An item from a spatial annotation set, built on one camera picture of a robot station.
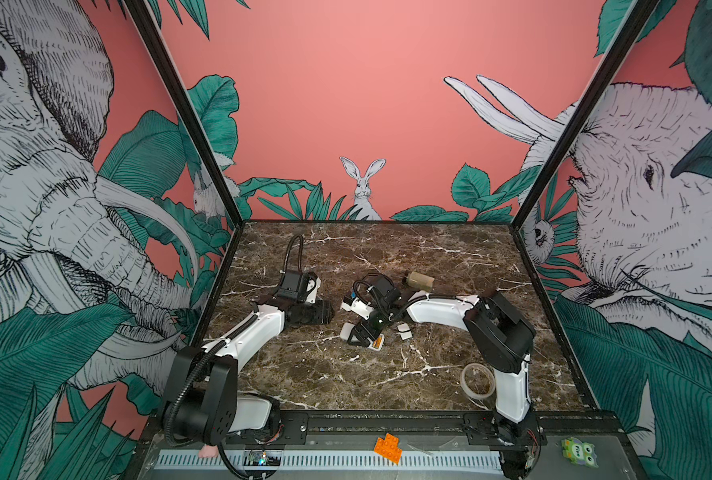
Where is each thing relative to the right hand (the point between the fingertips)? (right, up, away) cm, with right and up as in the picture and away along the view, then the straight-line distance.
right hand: (351, 332), depth 88 cm
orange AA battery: (+8, -4, 0) cm, 9 cm away
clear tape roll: (+36, -12, -6) cm, 38 cm away
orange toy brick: (+10, -23, -17) cm, 30 cm away
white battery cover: (+16, 0, +3) cm, 16 cm away
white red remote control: (+7, 0, -8) cm, 10 cm away
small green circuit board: (-21, -25, -18) cm, 37 cm away
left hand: (-8, +7, 0) cm, 10 cm away
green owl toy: (+56, -24, -17) cm, 63 cm away
